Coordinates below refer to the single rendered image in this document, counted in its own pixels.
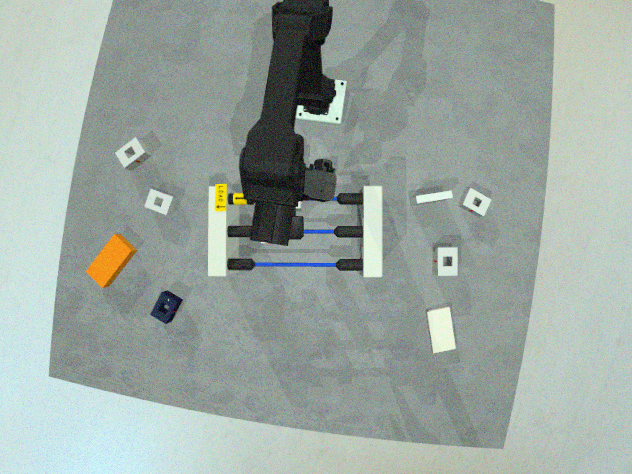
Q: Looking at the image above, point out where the orange rectangular block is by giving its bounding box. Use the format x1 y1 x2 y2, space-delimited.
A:
86 234 137 288

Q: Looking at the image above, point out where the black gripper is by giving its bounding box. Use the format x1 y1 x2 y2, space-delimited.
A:
289 134 304 240

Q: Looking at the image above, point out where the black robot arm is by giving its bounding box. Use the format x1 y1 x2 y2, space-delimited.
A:
239 0 337 246

